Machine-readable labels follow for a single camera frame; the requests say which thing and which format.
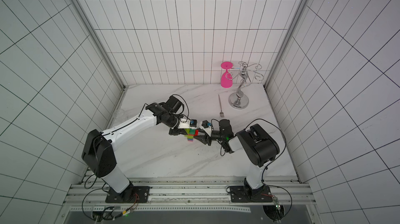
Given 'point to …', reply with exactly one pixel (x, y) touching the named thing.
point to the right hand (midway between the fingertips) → (198, 129)
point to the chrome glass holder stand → (239, 100)
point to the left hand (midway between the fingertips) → (182, 130)
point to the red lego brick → (196, 133)
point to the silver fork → (221, 113)
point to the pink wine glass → (226, 78)
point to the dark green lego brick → (191, 131)
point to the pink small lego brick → (190, 140)
